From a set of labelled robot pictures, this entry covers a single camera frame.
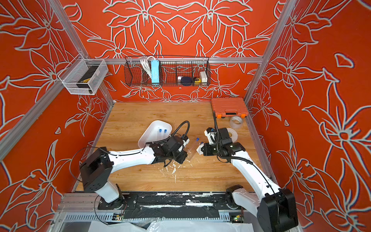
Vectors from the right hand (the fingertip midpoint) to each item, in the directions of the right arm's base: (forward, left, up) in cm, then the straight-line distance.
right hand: (199, 149), depth 79 cm
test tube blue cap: (+20, +26, -11) cm, 35 cm away
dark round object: (+42, +8, +16) cm, 46 cm away
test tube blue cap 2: (+19, +23, -10) cm, 32 cm away
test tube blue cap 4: (+11, -3, -12) cm, 16 cm away
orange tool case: (+45, -28, -12) cm, 55 cm away
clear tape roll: (+29, -30, -12) cm, 44 cm away
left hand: (-1, +6, -5) cm, 8 cm away
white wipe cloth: (0, 0, 0) cm, 0 cm away
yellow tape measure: (+42, 0, +16) cm, 45 cm away
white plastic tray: (+19, +29, -11) cm, 37 cm away
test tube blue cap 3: (+9, 0, -4) cm, 10 cm away
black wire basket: (+49, +16, +19) cm, 55 cm away
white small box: (+40, -4, +20) cm, 45 cm away
